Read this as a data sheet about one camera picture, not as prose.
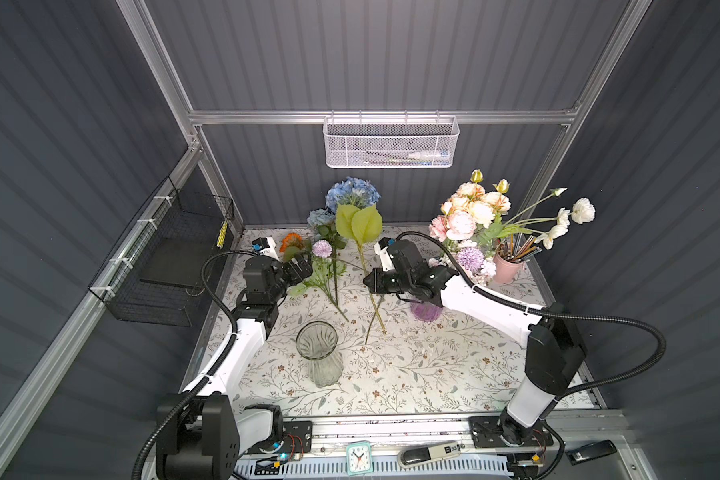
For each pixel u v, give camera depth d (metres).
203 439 0.40
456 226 0.69
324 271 1.00
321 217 1.08
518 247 0.99
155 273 0.71
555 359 0.45
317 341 0.74
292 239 1.09
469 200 0.75
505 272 0.99
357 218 0.87
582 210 0.69
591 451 0.70
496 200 0.73
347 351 0.89
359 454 0.69
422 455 0.67
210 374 0.45
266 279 0.63
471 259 0.69
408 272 0.63
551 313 0.48
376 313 0.96
